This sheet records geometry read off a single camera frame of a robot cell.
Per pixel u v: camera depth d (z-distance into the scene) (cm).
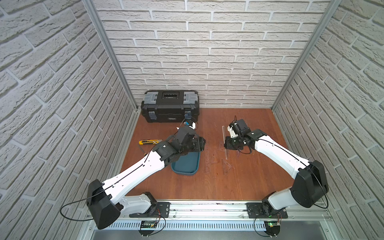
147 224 73
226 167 89
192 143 54
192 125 67
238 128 66
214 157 92
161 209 73
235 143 71
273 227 70
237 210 76
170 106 98
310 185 42
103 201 38
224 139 76
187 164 85
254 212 73
